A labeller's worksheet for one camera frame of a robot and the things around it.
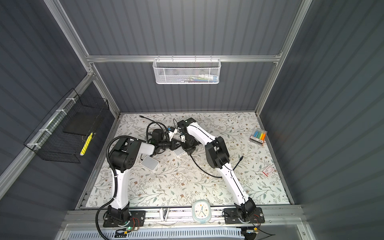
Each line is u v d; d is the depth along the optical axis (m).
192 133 0.74
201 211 0.73
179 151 0.97
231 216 0.72
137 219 0.72
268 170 0.89
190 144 0.88
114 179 0.59
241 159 0.94
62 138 0.72
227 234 0.70
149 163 0.92
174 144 0.94
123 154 0.59
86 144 0.70
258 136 1.05
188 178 0.87
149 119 1.16
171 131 0.94
